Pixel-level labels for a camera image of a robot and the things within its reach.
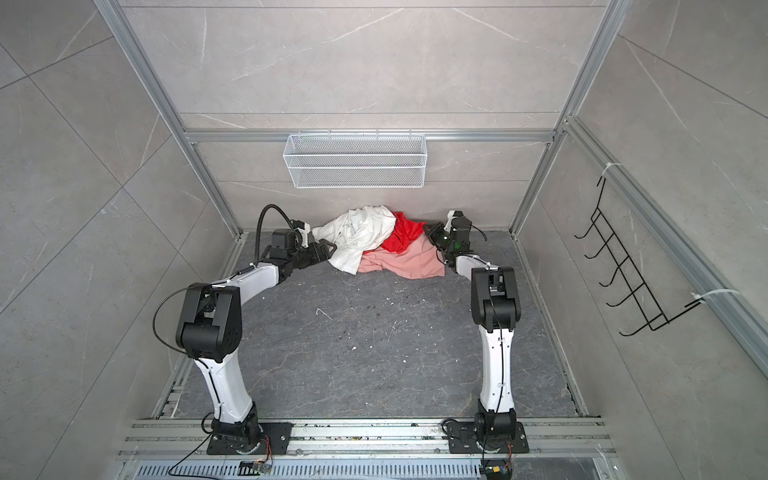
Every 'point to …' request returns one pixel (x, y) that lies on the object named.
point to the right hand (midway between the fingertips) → (421, 222)
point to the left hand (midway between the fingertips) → (328, 243)
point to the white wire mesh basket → (352, 161)
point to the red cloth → (404, 233)
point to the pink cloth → (422, 260)
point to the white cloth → (355, 232)
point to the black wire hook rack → (655, 317)
